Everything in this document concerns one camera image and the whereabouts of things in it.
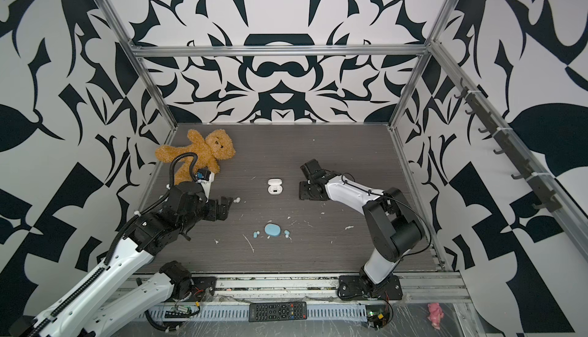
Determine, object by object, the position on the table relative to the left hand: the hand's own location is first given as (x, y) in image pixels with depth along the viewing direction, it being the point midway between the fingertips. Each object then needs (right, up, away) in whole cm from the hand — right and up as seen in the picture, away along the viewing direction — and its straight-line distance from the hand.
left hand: (218, 194), depth 75 cm
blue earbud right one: (+21, -17, +10) cm, 29 cm away
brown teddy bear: (-9, +15, +25) cm, 31 cm away
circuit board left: (-9, -35, -4) cm, 36 cm away
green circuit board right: (+50, -37, -3) cm, 62 cm away
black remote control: (+20, -34, -5) cm, 40 cm away
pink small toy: (+66, -35, -6) cm, 75 cm away
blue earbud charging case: (+16, -15, +11) cm, 25 cm away
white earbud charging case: (+16, -1, +22) cm, 27 cm away
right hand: (+29, -2, +18) cm, 35 cm away
